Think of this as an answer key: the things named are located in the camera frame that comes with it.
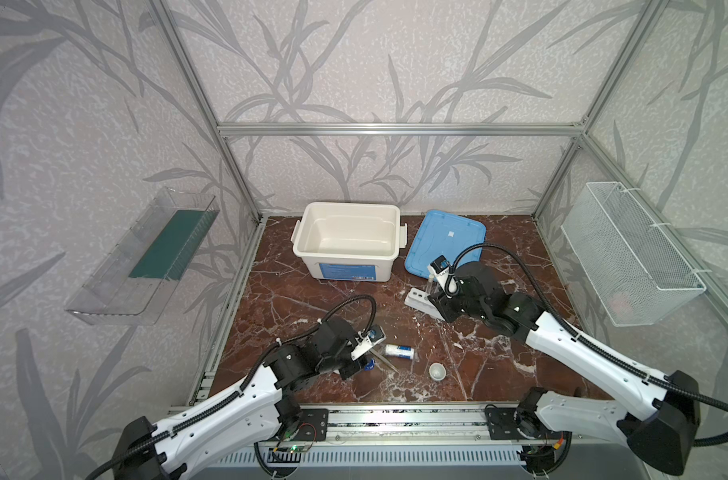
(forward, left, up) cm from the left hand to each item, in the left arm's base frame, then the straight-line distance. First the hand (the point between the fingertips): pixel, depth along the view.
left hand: (371, 340), depth 77 cm
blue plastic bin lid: (+45, -28, -11) cm, 54 cm away
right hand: (+12, -16, +9) cm, 22 cm away
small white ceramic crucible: (-5, -18, -11) cm, 22 cm away
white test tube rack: (+15, -14, -6) cm, 22 cm away
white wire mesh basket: (+6, -56, +24) cm, 61 cm away
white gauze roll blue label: (0, -8, -9) cm, 12 cm away
